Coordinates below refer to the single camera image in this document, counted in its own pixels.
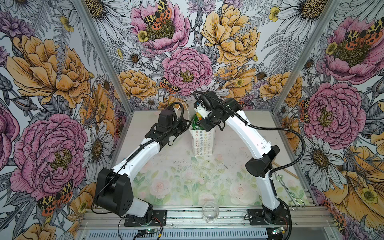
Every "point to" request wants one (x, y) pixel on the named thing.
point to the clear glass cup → (210, 211)
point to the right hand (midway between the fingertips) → (208, 127)
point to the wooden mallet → (285, 170)
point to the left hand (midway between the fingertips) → (191, 126)
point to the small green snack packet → (196, 125)
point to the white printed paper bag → (203, 142)
